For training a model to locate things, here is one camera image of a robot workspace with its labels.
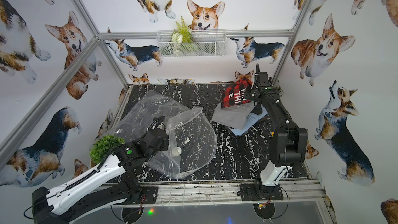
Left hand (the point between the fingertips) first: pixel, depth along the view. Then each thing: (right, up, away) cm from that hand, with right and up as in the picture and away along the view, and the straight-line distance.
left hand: (168, 134), depth 77 cm
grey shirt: (+35, +7, +13) cm, 38 cm away
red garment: (+36, +20, +16) cm, 44 cm away
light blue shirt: (+45, +4, +15) cm, 48 cm away
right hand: (+42, +22, +11) cm, 48 cm away
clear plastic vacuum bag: (+10, -9, +13) cm, 19 cm away
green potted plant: (-29, -6, -6) cm, 30 cm away
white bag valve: (+3, -12, +9) cm, 15 cm away
